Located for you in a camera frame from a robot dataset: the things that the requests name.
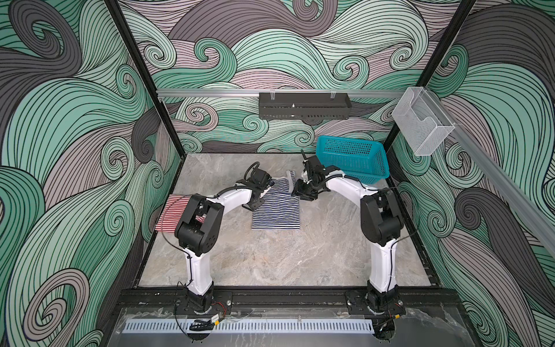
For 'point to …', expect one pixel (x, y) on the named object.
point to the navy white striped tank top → (281, 209)
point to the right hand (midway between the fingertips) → (295, 195)
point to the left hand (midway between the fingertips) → (251, 195)
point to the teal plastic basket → (366, 161)
